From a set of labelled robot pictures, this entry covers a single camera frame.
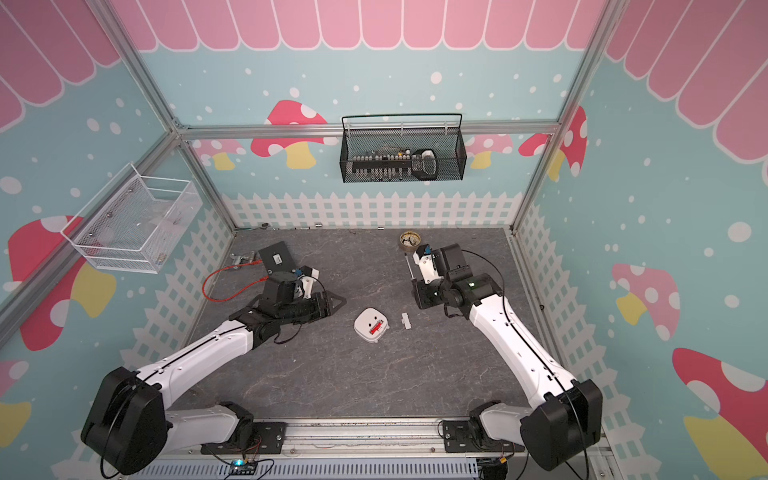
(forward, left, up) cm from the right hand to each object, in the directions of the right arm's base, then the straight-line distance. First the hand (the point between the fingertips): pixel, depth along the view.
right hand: (417, 290), depth 79 cm
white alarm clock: (-2, +13, -15) cm, 21 cm away
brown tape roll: (+35, 0, -19) cm, 39 cm away
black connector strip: (+35, +9, +15) cm, 39 cm away
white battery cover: (+1, +3, -20) cm, 20 cm away
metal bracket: (+26, +62, -17) cm, 69 cm away
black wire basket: (+41, -8, +15) cm, 45 cm away
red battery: (-3, +12, -16) cm, 20 cm away
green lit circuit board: (-37, +44, -22) cm, 61 cm away
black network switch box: (+26, +49, -17) cm, 58 cm away
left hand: (-2, +21, -5) cm, 22 cm away
